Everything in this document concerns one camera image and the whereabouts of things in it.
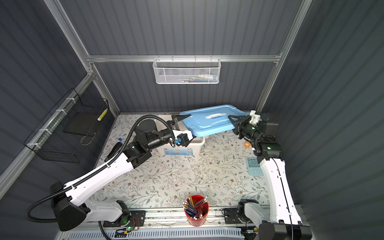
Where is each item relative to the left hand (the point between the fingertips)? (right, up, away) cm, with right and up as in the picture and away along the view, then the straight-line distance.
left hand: (191, 120), depth 63 cm
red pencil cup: (+2, -41, +5) cm, 41 cm away
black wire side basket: (-62, -6, +10) cm, 63 cm away
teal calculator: (+37, -27, +27) cm, 53 cm away
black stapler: (-49, -17, +31) cm, 61 cm away
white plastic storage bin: (0, -16, +26) cm, 31 cm away
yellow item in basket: (-50, +4, +20) cm, 54 cm away
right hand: (+17, +1, +4) cm, 18 cm away
